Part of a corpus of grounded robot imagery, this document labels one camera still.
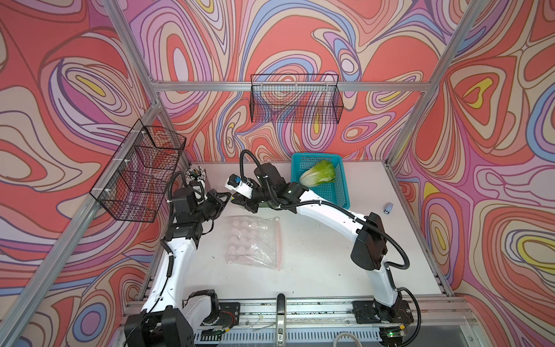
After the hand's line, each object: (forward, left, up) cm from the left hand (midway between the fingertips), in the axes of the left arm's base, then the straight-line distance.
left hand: (234, 194), depth 77 cm
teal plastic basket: (+19, -44, -23) cm, 53 cm away
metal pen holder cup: (+18, +21, -8) cm, 29 cm away
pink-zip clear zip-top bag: (-9, -6, -19) cm, 22 cm away
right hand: (-2, -1, -2) cm, 3 cm away
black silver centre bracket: (-41, -17, -21) cm, 49 cm away
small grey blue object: (+9, -67, -21) cm, 71 cm away
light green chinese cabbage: (+25, -38, -15) cm, 48 cm away
